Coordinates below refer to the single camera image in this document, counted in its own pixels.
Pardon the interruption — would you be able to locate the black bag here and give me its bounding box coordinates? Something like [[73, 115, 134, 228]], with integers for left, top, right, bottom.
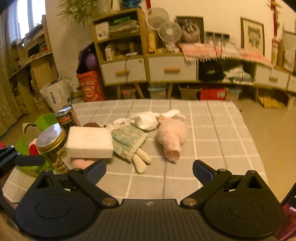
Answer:
[[199, 61, 224, 81]]

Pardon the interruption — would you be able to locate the pink round plush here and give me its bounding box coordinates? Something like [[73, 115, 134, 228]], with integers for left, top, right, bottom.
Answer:
[[71, 158, 102, 169]]

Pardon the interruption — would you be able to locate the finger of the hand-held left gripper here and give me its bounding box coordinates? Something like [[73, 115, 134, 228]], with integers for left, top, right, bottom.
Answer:
[[0, 146, 45, 178]]

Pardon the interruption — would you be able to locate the white carton box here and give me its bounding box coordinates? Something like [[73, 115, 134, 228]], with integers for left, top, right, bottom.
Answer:
[[95, 22, 110, 39]]

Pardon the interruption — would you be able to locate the clear plastic storage box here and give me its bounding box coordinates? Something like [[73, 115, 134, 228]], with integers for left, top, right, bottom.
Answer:
[[147, 86, 167, 100]]

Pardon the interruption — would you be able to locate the framed raccoon picture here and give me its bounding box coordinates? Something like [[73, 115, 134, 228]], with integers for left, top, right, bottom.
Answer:
[[176, 16, 205, 44]]

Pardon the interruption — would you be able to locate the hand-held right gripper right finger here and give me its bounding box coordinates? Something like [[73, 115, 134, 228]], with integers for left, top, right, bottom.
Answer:
[[179, 159, 270, 208]]

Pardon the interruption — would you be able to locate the green potted plant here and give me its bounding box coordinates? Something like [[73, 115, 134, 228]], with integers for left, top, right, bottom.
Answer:
[[58, 0, 97, 24]]

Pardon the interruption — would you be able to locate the wooden wall shelving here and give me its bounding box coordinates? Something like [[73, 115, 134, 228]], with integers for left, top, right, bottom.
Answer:
[[9, 15, 58, 114]]

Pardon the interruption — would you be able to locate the small white desk fan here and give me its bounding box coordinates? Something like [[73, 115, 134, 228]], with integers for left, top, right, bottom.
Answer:
[[158, 21, 182, 52]]

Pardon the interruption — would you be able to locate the wooden white drawer cabinet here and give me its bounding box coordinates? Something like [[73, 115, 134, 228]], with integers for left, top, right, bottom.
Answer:
[[146, 52, 199, 99]]

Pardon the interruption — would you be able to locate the red hanging ornament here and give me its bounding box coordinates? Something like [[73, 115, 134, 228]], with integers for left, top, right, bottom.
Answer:
[[270, 0, 279, 39]]

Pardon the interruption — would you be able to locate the orange printed bag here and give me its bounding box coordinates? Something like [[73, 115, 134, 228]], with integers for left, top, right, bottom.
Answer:
[[77, 71, 104, 102]]

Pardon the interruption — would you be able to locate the gold lid glass jar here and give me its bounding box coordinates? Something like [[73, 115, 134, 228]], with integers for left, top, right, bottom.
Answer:
[[36, 124, 69, 174]]

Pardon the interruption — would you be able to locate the long low wooden cabinet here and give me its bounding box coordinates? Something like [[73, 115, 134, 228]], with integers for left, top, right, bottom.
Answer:
[[196, 56, 296, 102]]

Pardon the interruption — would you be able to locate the tall wooden shelf cabinet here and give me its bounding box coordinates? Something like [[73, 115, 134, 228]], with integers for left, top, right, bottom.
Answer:
[[92, 8, 148, 99]]

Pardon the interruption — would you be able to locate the stack of newspapers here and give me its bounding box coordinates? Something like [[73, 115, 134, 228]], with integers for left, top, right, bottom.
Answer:
[[109, 20, 140, 35]]

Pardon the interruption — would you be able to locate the white foam block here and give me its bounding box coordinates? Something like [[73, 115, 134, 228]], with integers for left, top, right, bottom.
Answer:
[[64, 126, 114, 159]]

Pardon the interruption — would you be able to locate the rabbit doll with dress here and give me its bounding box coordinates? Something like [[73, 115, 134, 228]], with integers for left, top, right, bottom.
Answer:
[[103, 118, 152, 174]]

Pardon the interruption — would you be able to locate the grey checked mat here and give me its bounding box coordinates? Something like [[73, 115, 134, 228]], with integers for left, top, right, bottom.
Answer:
[[2, 100, 269, 204]]

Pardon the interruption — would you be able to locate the white cotton glove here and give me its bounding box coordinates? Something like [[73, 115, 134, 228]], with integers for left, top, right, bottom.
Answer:
[[131, 111, 160, 131]]

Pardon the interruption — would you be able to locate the olive grey fabric pouch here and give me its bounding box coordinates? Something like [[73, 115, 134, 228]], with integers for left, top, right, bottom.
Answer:
[[22, 123, 44, 144]]

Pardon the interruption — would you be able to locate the green plastic box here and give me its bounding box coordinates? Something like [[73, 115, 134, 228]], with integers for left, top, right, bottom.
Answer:
[[16, 113, 59, 177]]

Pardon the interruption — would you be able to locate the smartphone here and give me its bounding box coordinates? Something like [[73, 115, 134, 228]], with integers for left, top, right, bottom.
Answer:
[[276, 192, 296, 241]]

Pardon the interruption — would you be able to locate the pink table runner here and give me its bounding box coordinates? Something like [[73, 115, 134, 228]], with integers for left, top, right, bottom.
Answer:
[[179, 43, 274, 69]]

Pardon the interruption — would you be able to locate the santa plush toy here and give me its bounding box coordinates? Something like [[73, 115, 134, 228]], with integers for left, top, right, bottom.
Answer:
[[28, 138, 41, 156]]

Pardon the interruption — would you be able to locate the patterned curtain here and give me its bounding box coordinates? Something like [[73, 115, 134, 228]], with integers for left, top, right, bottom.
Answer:
[[0, 9, 19, 137]]

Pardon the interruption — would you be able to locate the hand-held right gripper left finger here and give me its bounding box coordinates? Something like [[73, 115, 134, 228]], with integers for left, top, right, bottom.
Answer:
[[35, 159, 118, 208]]

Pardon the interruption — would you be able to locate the large white fan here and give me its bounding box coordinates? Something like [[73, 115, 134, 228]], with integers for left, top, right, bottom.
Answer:
[[146, 7, 169, 30]]

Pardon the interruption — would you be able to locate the framed cartoon girl picture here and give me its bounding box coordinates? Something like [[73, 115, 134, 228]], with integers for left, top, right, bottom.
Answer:
[[240, 17, 265, 56]]

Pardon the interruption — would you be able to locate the pink rabbit plush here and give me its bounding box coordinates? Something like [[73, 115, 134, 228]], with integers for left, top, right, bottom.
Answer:
[[156, 109, 188, 163]]

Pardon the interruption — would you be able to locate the red cardboard box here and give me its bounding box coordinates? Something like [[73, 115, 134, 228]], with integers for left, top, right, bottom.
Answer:
[[200, 88, 226, 100]]

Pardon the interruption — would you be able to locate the white printed sack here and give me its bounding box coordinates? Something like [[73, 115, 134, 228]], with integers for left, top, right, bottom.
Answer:
[[39, 79, 72, 112]]

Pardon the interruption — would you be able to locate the yellow bottle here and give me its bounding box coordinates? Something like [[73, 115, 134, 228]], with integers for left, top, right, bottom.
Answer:
[[148, 32, 156, 52]]

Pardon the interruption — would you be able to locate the tall black drink can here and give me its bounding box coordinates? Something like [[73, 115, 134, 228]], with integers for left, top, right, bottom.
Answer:
[[55, 105, 81, 133]]

